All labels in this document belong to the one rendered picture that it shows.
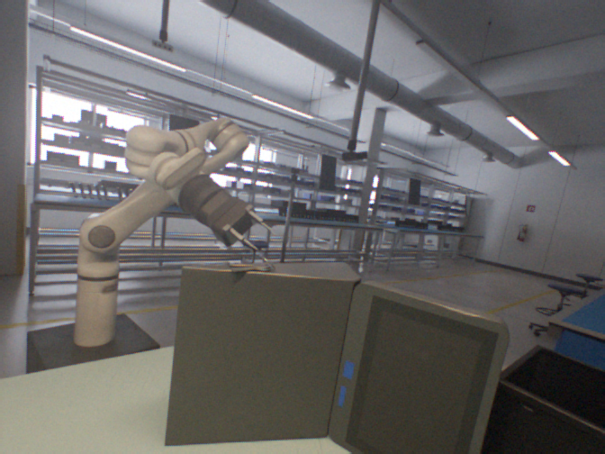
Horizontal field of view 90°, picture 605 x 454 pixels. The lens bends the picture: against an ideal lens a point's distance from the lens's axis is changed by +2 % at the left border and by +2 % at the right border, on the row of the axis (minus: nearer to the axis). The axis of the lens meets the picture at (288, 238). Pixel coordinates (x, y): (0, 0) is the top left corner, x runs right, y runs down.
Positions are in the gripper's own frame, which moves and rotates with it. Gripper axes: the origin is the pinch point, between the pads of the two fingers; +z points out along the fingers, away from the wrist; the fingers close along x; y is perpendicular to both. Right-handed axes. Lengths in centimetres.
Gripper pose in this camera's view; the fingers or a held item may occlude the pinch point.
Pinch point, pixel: (266, 241)
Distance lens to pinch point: 46.6
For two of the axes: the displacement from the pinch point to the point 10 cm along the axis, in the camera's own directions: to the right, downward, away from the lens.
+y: 0.7, 4.9, 8.7
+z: 7.4, 5.5, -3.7
